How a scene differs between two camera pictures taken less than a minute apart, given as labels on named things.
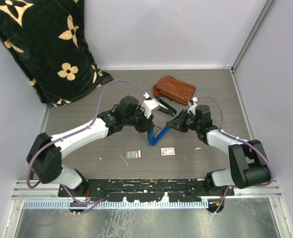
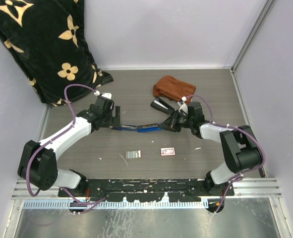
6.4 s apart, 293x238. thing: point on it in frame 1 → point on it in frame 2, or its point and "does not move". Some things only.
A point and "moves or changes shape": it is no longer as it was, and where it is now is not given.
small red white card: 167,151 does not move
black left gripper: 146,124 → 115,120
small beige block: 136,154 does not move
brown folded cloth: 169,87 does not move
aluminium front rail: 270,190 does not move
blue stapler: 152,139 moves or changes shape
